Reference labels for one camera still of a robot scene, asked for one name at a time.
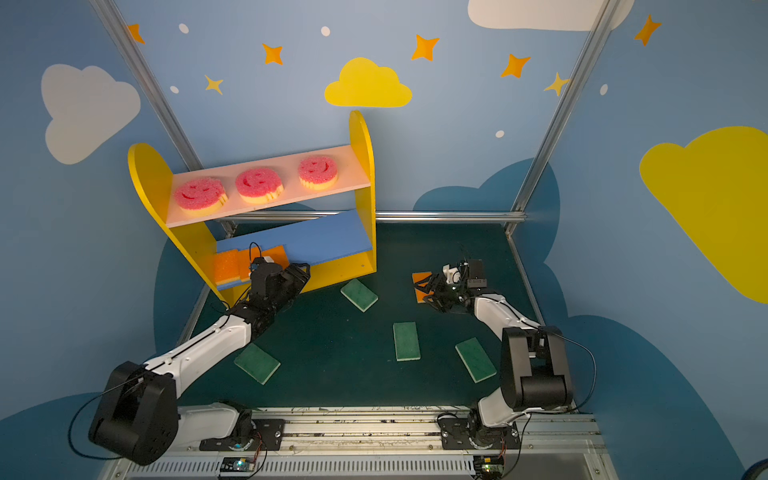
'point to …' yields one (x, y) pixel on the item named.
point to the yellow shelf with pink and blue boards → (316, 208)
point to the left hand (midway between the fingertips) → (305, 267)
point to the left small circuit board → (237, 464)
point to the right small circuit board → (489, 465)
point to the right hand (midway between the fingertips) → (420, 287)
